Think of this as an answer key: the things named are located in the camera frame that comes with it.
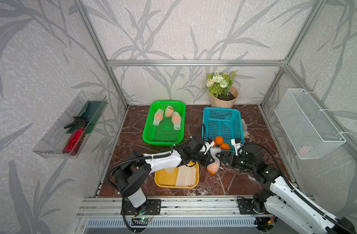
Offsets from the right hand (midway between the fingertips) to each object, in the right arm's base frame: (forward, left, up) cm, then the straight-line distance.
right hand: (218, 155), depth 77 cm
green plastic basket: (+33, +33, -13) cm, 48 cm away
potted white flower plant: (+41, -5, +13) cm, 44 cm away
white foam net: (-3, +2, -8) cm, 8 cm away
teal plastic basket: (+31, -8, -15) cm, 35 cm away
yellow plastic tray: (-8, +31, -14) cm, 34 cm away
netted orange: (+34, +38, -8) cm, 52 cm away
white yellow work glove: (+28, -25, -14) cm, 40 cm away
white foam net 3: (-7, +14, -11) cm, 19 cm away
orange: (+15, -4, -9) cm, 18 cm away
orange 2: (+10, -7, -8) cm, 14 cm away
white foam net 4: (-4, +27, -10) cm, 29 cm away
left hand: (-1, +2, -5) cm, 6 cm away
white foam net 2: (-8, +20, -11) cm, 24 cm away
